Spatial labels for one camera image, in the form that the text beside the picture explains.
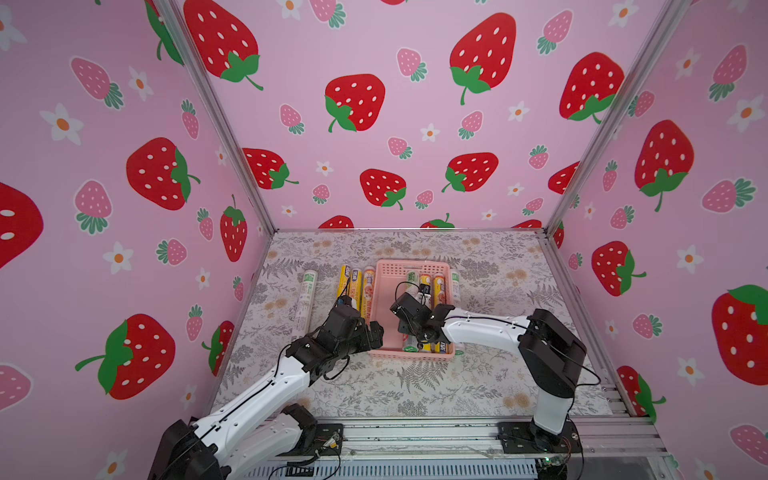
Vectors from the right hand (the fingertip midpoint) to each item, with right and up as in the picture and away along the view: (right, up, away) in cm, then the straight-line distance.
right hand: (414, 314), depth 92 cm
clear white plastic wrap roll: (+15, +4, +6) cm, 16 cm away
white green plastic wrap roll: (-35, +2, +3) cm, 35 cm away
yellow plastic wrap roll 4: (+9, +4, +6) cm, 11 cm away
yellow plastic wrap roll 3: (-15, +7, +7) cm, 18 cm away
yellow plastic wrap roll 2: (-19, +8, +8) cm, 22 cm away
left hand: (-12, -3, -11) cm, 16 cm away
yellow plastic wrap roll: (-24, +9, +10) cm, 27 cm away
